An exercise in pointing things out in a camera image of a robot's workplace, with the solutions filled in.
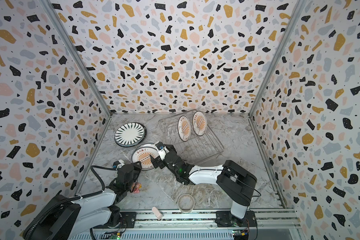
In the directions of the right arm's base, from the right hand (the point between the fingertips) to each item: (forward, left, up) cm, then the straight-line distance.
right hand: (155, 148), depth 80 cm
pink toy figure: (-17, +10, -13) cm, 23 cm away
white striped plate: (+21, +24, -17) cm, 36 cm away
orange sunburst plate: (+22, -15, -10) cm, 28 cm away
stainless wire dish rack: (+12, -23, -18) cm, 32 cm away
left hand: (-1, +9, -11) cm, 14 cm away
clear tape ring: (-22, -17, -19) cm, 34 cm away
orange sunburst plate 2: (+27, -25, -11) cm, 38 cm away
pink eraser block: (-28, -3, -16) cm, 32 cm away
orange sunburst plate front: (+5, +12, -16) cm, 20 cm away
